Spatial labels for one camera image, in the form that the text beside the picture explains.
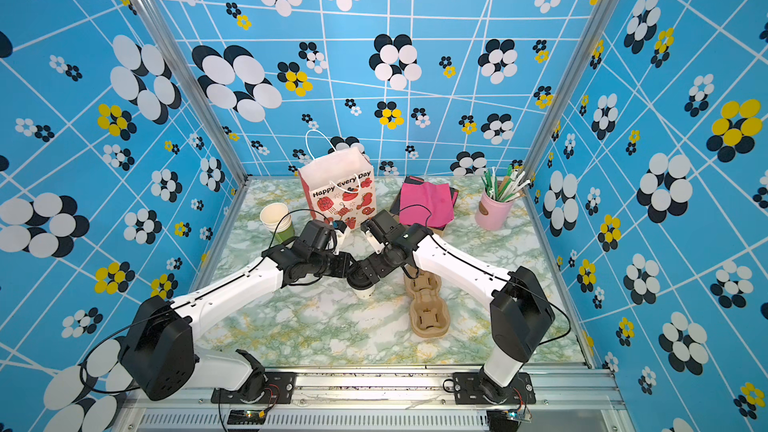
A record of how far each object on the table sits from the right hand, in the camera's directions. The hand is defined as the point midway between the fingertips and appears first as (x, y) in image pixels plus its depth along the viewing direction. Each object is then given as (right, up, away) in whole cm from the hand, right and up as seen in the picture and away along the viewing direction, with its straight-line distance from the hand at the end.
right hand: (383, 261), depth 85 cm
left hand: (-8, -1, -1) cm, 8 cm away
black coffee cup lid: (-7, -4, -3) cm, 9 cm away
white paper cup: (-5, -9, 0) cm, 11 cm away
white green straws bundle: (+38, +21, +9) cm, 45 cm away
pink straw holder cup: (+35, +13, +14) cm, 40 cm away
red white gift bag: (-13, +22, +1) cm, 26 cm away
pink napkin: (+15, +17, +21) cm, 30 cm away
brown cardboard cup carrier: (+13, -14, -2) cm, 20 cm away
